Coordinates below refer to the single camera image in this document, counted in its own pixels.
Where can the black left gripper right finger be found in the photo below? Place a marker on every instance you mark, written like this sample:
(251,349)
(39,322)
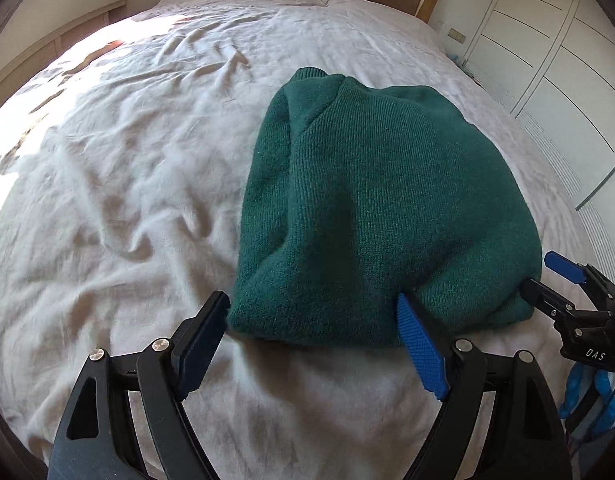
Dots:
(501,403)

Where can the white wardrobe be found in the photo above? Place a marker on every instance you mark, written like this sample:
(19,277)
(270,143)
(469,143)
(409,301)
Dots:
(551,64)

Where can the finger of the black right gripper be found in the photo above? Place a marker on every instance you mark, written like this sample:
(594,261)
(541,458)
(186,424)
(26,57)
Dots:
(575,269)
(548,301)

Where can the beige wall switch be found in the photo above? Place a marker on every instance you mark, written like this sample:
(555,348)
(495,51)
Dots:
(456,36)

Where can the green knitted sweater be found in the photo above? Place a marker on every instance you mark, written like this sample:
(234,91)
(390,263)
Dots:
(356,195)

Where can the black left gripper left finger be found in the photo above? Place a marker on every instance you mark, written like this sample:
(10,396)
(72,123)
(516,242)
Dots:
(96,438)

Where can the white bed duvet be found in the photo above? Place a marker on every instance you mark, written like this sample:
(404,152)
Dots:
(123,169)

